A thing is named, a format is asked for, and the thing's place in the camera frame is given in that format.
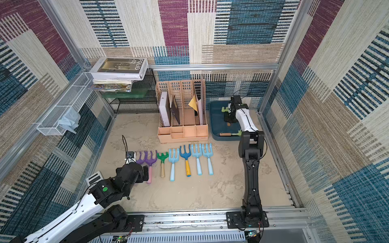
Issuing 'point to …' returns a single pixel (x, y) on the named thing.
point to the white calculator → (94, 178)
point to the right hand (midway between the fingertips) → (227, 117)
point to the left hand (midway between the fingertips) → (139, 167)
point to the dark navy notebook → (174, 109)
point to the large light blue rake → (173, 160)
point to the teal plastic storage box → (218, 124)
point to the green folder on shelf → (133, 93)
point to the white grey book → (165, 109)
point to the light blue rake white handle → (197, 155)
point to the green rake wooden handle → (162, 158)
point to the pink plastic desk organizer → (181, 115)
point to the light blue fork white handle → (208, 155)
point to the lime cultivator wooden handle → (229, 134)
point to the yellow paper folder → (193, 103)
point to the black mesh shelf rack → (142, 98)
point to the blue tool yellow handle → (186, 156)
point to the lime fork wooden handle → (226, 110)
